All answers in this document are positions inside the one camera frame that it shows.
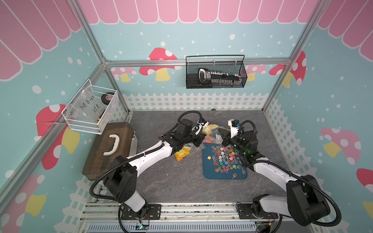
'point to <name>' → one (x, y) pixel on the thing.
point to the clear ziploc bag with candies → (211, 134)
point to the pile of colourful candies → (227, 159)
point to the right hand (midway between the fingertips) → (218, 129)
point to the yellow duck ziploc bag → (183, 152)
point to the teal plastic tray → (209, 172)
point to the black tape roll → (106, 98)
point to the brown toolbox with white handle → (115, 140)
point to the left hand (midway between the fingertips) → (204, 135)
